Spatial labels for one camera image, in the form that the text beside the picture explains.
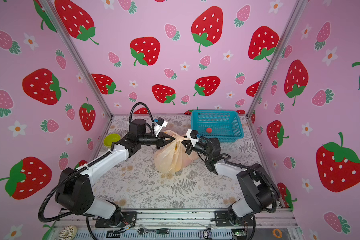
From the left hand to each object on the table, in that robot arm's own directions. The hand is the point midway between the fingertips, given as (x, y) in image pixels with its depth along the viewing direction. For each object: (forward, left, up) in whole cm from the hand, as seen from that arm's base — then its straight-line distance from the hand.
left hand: (174, 138), depth 76 cm
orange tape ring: (-38, -50, -25) cm, 67 cm away
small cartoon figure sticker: (-39, -16, -22) cm, 47 cm away
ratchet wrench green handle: (-37, +5, -24) cm, 45 cm away
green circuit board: (-37, -33, -26) cm, 56 cm away
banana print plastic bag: (-7, +1, -7) cm, 10 cm away
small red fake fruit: (+24, -23, -21) cm, 39 cm away
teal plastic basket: (+31, -37, -24) cm, 54 cm away
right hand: (0, -2, +1) cm, 2 cm away
